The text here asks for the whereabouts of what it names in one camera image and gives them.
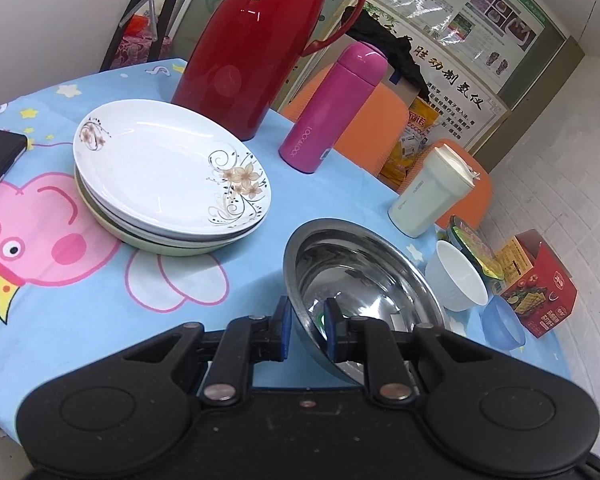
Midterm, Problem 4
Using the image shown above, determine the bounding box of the stainless steel bowl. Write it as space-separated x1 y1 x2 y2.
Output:
282 218 449 387

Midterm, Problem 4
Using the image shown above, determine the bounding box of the orange chair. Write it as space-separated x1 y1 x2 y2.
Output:
420 138 494 232
280 67 412 192

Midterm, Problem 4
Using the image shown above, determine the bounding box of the yellow snack packet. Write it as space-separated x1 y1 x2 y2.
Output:
377 97 444 192

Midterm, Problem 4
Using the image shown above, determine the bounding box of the black cloth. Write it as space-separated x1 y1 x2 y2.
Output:
344 5 431 102

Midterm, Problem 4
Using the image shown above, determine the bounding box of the red thermos jug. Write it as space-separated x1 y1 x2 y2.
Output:
172 0 367 142

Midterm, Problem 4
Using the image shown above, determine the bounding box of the black metal rack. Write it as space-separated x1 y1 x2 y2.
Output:
99 0 193 72

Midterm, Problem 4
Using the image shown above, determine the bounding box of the white ribbed ceramic bowl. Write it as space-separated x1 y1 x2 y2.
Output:
424 240 490 311

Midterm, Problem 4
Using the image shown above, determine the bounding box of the red snack box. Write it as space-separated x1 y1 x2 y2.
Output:
495 228 579 339

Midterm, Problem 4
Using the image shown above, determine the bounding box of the blue cartoon printed tablecloth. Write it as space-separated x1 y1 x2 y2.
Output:
0 57 574 442

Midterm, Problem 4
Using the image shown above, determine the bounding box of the green plastic plate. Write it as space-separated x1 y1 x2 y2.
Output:
76 175 261 258

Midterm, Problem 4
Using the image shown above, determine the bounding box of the red patterned cloth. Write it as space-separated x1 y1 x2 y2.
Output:
111 14 175 69

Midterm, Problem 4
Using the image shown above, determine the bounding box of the cream tumbler with lid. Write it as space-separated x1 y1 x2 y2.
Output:
387 142 482 239

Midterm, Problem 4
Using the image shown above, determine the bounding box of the wall poster with photos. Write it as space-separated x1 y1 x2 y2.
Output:
367 0 567 90

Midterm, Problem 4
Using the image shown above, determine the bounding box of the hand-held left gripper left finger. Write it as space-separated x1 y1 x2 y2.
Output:
120 296 293 408

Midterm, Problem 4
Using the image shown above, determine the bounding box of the pink insulated bottle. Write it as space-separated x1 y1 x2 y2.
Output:
279 42 389 176

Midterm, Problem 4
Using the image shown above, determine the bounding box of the brown cardboard box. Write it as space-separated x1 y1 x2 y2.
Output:
380 62 427 107

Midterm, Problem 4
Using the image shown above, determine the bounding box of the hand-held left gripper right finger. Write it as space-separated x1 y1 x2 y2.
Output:
324 298 503 406

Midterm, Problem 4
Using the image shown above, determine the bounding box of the blue plastic bowl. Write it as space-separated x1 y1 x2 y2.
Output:
481 296 527 351

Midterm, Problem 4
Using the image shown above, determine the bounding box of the white plate with floral print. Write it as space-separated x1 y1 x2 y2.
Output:
72 99 274 234

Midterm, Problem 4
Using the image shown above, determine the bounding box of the wall poster with large lettering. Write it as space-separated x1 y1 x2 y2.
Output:
325 10 511 159

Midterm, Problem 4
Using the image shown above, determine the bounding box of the white plate with gold-patterned rim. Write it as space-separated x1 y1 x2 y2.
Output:
74 162 270 245

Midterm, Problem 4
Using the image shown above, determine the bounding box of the instant noodle cup green lid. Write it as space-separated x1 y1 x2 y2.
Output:
447 215 506 281

